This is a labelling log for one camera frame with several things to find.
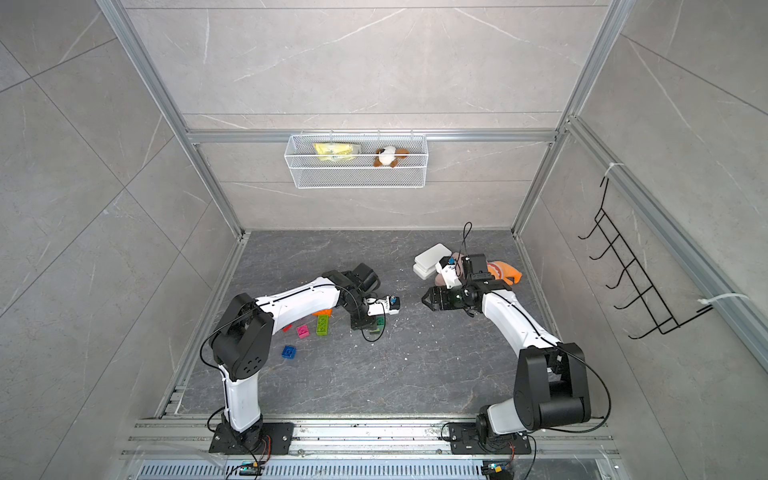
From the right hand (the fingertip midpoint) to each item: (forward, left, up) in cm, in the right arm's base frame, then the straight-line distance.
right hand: (435, 297), depth 87 cm
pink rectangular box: (+2, -5, +14) cm, 15 cm away
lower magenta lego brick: (-5, +41, -11) cm, 43 cm away
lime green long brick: (-4, +35, -8) cm, 36 cm away
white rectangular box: (+17, +1, -6) cm, 18 cm away
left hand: (-2, +18, -7) cm, 20 cm away
